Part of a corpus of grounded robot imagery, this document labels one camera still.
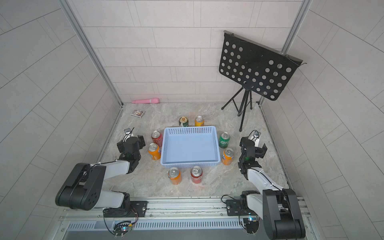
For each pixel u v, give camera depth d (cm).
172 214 71
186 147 94
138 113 108
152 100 115
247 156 65
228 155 79
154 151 81
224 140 87
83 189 42
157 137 87
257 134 68
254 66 77
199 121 94
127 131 75
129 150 68
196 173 73
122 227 68
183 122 94
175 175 72
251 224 67
